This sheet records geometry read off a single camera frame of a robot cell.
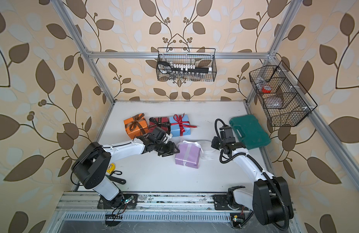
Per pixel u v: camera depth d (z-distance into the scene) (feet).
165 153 2.58
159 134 2.37
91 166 1.50
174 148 2.68
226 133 2.19
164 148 2.52
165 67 2.75
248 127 3.27
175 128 3.16
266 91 2.70
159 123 3.21
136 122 3.22
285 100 2.43
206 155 2.99
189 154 2.77
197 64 3.16
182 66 2.65
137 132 3.15
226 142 2.18
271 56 2.92
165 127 3.13
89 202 2.50
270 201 1.32
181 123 3.17
